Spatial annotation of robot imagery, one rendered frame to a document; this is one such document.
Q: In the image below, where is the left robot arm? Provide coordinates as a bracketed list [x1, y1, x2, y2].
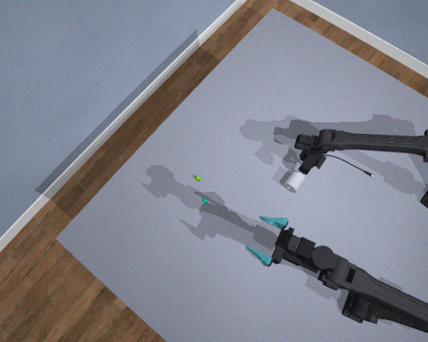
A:
[283, 235, 428, 333]

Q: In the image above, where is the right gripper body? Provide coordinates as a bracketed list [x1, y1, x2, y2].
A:
[300, 150, 327, 169]

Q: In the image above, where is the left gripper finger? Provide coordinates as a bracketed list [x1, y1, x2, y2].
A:
[259, 216, 288, 229]
[246, 246, 272, 266]

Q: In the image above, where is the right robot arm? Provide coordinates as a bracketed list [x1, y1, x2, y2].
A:
[295, 129, 428, 175]

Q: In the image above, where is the white cylinder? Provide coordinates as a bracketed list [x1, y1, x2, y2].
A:
[283, 170, 305, 193]

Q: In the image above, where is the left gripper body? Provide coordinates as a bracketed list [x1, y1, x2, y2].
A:
[268, 221, 295, 266]

